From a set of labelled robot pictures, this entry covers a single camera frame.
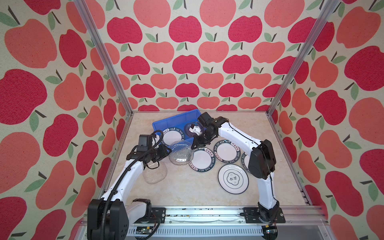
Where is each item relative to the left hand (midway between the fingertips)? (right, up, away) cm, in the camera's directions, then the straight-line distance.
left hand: (172, 151), depth 83 cm
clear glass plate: (+5, -1, +2) cm, 6 cm away
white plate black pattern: (+35, -17, +3) cm, 39 cm away
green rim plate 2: (+18, -7, +11) cm, 23 cm away
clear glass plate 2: (-11, -16, +6) cm, 20 cm away
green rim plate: (-4, +8, +23) cm, 24 cm away
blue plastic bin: (+1, +18, +27) cm, 32 cm away
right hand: (+13, +2, +2) cm, 13 cm away
